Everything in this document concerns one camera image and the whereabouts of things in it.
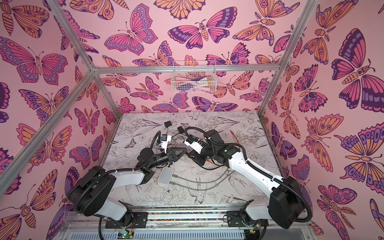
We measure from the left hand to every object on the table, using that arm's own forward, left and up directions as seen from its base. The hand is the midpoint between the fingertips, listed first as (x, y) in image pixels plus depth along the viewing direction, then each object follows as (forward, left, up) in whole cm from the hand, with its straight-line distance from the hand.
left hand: (187, 151), depth 74 cm
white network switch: (-4, +14, -21) cm, 25 cm away
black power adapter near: (+30, +7, -20) cm, 37 cm away
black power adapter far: (+35, +17, -20) cm, 44 cm away
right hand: (+1, -2, -3) cm, 3 cm away
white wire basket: (+50, -1, +10) cm, 51 cm away
